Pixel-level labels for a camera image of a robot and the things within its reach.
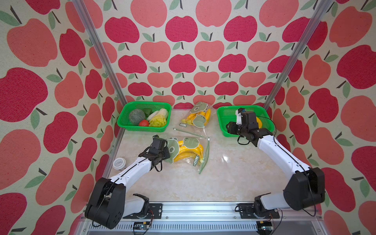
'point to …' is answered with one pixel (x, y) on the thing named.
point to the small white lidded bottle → (119, 163)
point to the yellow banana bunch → (184, 152)
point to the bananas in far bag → (189, 119)
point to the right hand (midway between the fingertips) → (231, 128)
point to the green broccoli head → (136, 116)
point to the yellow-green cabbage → (158, 118)
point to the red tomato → (144, 123)
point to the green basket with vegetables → (123, 120)
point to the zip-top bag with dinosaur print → (190, 141)
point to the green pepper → (147, 111)
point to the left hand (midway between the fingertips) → (168, 154)
